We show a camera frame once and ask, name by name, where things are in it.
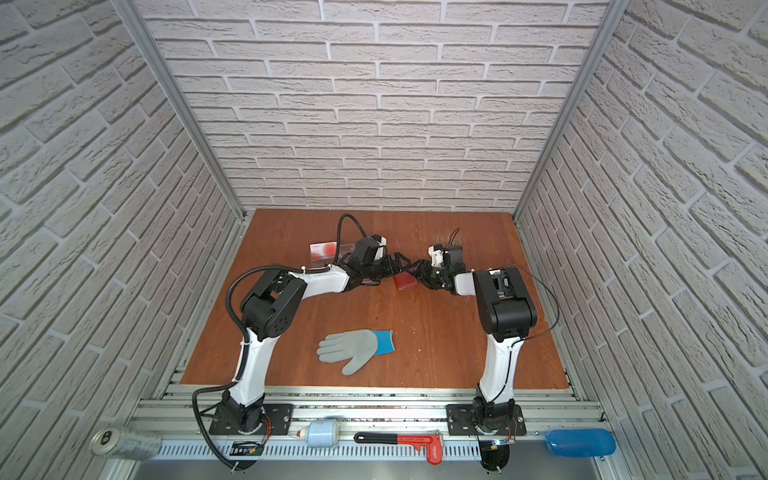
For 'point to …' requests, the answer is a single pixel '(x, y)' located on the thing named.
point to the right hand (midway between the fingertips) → (409, 269)
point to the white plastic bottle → (321, 433)
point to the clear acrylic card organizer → (344, 249)
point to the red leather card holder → (403, 280)
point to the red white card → (321, 251)
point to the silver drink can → (125, 444)
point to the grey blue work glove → (355, 347)
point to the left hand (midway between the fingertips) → (405, 261)
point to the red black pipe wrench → (432, 444)
